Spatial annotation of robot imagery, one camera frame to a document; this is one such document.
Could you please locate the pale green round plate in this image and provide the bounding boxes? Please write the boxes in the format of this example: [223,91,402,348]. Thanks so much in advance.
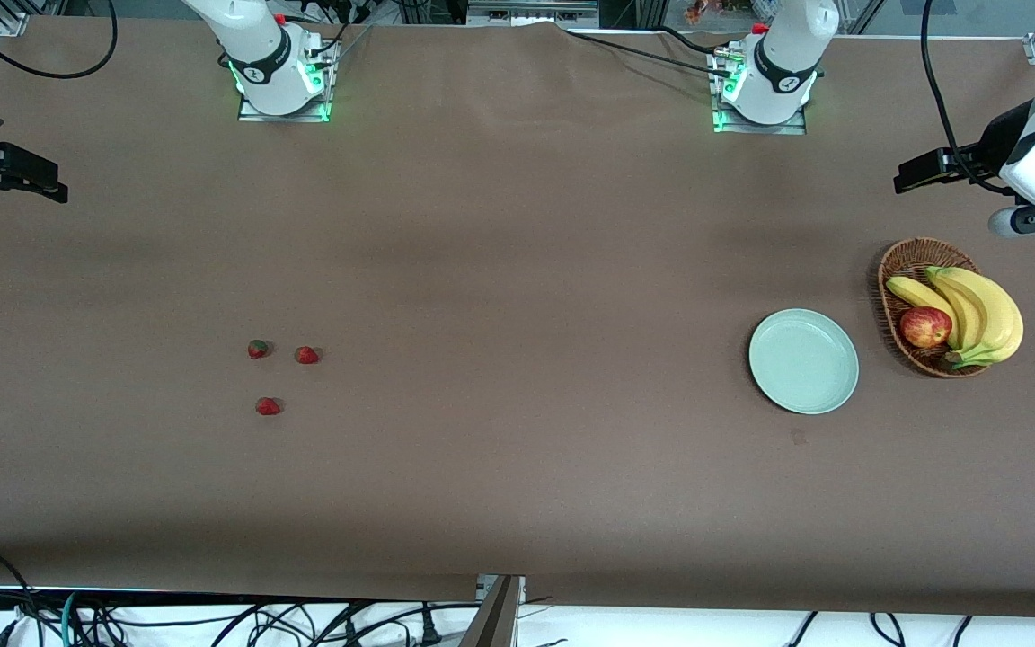
[748,308,860,415]

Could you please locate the brown wicker basket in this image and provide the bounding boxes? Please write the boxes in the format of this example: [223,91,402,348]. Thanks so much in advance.
[878,237,996,379]

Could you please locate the short yellow banana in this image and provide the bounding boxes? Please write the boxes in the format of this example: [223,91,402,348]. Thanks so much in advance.
[886,275,961,350]

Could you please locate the medium yellow banana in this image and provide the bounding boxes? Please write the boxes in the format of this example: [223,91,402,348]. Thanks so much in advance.
[924,266,986,351]

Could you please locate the red apple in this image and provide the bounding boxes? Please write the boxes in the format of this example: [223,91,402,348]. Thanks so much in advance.
[899,306,953,350]

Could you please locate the large yellow banana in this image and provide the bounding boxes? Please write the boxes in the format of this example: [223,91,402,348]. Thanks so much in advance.
[935,267,1024,370]

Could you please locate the orange toy items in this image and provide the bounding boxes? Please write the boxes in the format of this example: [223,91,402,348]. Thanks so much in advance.
[685,0,756,23]

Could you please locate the brown table cover sheet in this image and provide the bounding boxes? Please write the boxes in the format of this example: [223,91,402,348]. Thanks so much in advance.
[0,16,1035,621]

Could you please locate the short black cable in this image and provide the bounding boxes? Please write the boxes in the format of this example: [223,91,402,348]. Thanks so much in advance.
[300,22,352,68]
[657,25,730,57]

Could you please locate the long black cable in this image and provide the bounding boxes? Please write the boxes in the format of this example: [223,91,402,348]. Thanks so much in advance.
[558,27,745,80]

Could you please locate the grey metal rail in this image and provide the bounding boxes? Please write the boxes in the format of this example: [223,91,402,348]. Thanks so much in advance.
[466,0,601,26]

